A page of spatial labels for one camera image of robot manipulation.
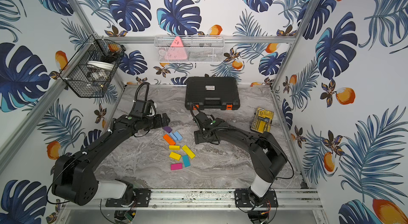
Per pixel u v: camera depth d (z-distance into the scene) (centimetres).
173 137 93
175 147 90
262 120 99
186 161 87
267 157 46
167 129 97
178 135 95
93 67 78
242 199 73
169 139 94
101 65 79
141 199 76
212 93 109
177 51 90
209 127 64
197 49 92
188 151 90
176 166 86
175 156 88
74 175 46
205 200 75
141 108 66
